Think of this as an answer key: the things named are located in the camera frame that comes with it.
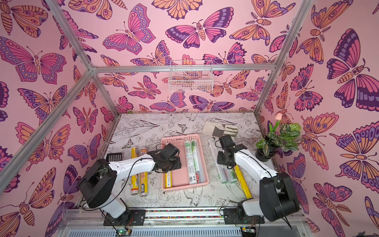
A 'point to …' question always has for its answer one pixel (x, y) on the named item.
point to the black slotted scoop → (114, 157)
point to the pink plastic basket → (179, 177)
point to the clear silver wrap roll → (200, 177)
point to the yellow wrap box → (243, 182)
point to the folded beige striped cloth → (217, 130)
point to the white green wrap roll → (192, 175)
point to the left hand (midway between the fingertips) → (180, 164)
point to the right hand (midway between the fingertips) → (220, 160)
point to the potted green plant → (284, 136)
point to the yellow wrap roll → (144, 177)
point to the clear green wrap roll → (225, 175)
